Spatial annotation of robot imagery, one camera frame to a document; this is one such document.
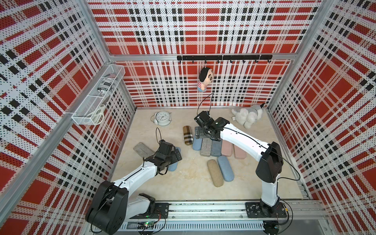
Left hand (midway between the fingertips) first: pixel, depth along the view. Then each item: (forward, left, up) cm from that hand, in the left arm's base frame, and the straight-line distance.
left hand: (176, 156), depth 89 cm
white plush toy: (+28, -49, +2) cm, 56 cm away
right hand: (+9, -19, +12) cm, 25 cm away
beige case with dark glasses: (+14, -7, -1) cm, 16 cm away
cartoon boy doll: (+39, -19, +30) cm, 53 cm away
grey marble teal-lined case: (+5, +22, -1) cm, 23 cm away
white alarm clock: (+32, +14, -1) cm, 35 cm away
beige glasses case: (-10, -23, -2) cm, 25 cm away
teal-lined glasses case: (+6, -19, -1) cm, 20 cm away
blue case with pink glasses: (-5, -31, -7) cm, 32 cm away
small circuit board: (-35, +12, -2) cm, 37 cm away
